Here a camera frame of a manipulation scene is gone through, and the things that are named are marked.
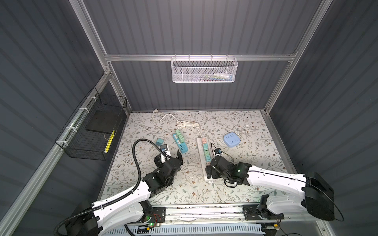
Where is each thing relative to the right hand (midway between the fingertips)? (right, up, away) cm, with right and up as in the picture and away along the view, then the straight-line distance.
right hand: (212, 170), depth 82 cm
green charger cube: (-3, +9, +7) cm, 12 cm away
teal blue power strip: (-18, +11, +14) cm, 26 cm away
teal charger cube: (-3, +12, +9) cm, 16 cm away
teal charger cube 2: (-35, +14, +19) cm, 42 cm away
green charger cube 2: (-21, +20, +17) cm, 34 cm away
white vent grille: (-41, -26, -12) cm, 50 cm away
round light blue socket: (+15, +15, +18) cm, 28 cm away
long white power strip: (-4, +6, +7) cm, 10 cm away
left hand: (-23, +10, -3) cm, 25 cm away
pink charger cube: (-4, +15, +12) cm, 20 cm away
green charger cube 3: (-19, +16, +14) cm, 29 cm away
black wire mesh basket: (-63, +23, -9) cm, 67 cm away
